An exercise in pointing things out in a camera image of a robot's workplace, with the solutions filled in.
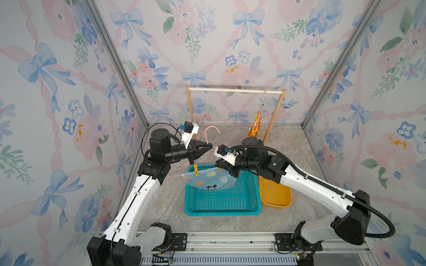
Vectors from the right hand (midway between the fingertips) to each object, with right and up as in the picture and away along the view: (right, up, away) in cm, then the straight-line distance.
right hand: (218, 160), depth 71 cm
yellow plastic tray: (+29, -20, +15) cm, 38 cm away
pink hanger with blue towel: (-11, 0, -11) cm, 16 cm away
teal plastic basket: (+12, -23, +17) cm, 31 cm away
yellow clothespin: (-9, -4, -2) cm, 10 cm away
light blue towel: (-4, -9, +4) cm, 11 cm away
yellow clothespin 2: (+1, -4, +1) cm, 4 cm away
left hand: (-3, +6, -6) cm, 9 cm away
